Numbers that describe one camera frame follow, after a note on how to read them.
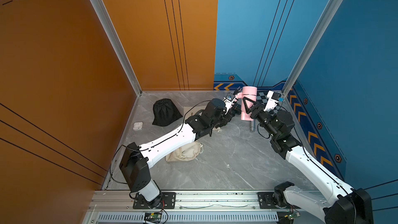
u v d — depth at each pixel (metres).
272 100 0.63
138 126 1.00
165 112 0.91
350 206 0.38
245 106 0.67
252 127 0.96
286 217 0.70
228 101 0.63
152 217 0.72
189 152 0.89
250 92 0.68
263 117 0.64
